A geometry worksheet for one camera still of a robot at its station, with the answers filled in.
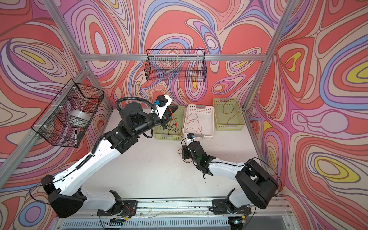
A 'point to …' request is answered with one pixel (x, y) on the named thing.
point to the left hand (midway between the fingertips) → (177, 105)
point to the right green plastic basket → (228, 114)
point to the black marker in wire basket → (75, 140)
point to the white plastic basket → (199, 120)
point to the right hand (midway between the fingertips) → (184, 149)
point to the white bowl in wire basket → (79, 115)
